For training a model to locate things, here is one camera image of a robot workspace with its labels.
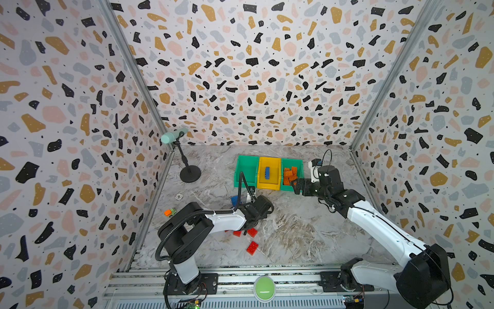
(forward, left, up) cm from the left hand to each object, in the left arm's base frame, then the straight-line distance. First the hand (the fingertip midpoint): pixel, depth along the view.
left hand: (261, 206), depth 92 cm
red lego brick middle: (-12, +11, -1) cm, 16 cm away
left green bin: (+26, +6, -1) cm, 27 cm away
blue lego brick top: (+5, +13, -2) cm, 14 cm away
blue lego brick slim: (+24, -4, -6) cm, 25 cm away
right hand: (+3, -18, +16) cm, 24 cm away
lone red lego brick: (-19, +4, -2) cm, 19 cm away
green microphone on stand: (+21, +39, -1) cm, 45 cm away
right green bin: (+23, -16, +5) cm, 29 cm away
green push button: (-33, 0, -2) cm, 33 cm away
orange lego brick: (+21, -19, 0) cm, 28 cm away
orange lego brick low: (+16, -15, 0) cm, 22 cm away
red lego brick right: (-12, +4, -2) cm, 12 cm away
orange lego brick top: (+20, -15, +2) cm, 25 cm away
